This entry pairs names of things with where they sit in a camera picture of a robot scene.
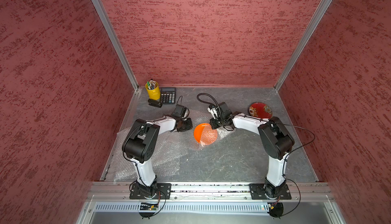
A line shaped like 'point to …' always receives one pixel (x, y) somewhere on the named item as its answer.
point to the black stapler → (155, 103)
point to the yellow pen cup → (153, 94)
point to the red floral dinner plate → (260, 110)
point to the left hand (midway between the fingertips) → (191, 129)
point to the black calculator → (168, 95)
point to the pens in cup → (151, 84)
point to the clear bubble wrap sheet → (166, 165)
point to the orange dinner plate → (204, 134)
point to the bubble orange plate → (200, 116)
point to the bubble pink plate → (172, 140)
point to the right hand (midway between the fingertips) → (210, 125)
